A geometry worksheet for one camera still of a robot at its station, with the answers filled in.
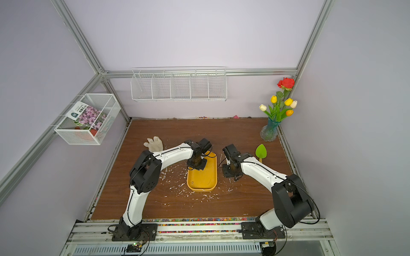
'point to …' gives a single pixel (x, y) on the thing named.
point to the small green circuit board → (134, 247)
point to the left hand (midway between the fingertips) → (199, 168)
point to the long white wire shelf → (179, 84)
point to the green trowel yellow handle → (261, 152)
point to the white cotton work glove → (154, 145)
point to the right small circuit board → (268, 248)
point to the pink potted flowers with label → (86, 117)
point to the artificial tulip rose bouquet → (284, 106)
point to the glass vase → (269, 132)
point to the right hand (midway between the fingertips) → (227, 171)
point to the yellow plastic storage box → (205, 180)
